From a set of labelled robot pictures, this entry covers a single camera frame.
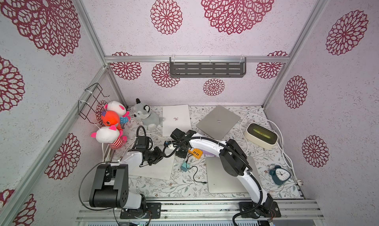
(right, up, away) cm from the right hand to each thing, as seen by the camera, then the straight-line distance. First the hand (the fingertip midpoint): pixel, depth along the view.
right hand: (178, 151), depth 95 cm
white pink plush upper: (-40, +28, 0) cm, 49 cm away
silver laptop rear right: (+29, +18, +15) cm, 38 cm away
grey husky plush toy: (-20, +20, +5) cm, 29 cm away
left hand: (-8, -2, -3) cm, 9 cm away
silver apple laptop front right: (+23, -14, -12) cm, 30 cm away
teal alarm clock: (+57, -11, -13) cm, 60 cm away
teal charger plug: (+5, -7, -11) cm, 14 cm away
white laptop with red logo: (-3, +22, +18) cm, 29 cm away
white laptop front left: (-9, -10, -6) cm, 15 cm away
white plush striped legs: (-35, +12, -15) cm, 40 cm away
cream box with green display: (+54, +9, +1) cm, 55 cm away
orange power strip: (+11, 0, -3) cm, 12 cm away
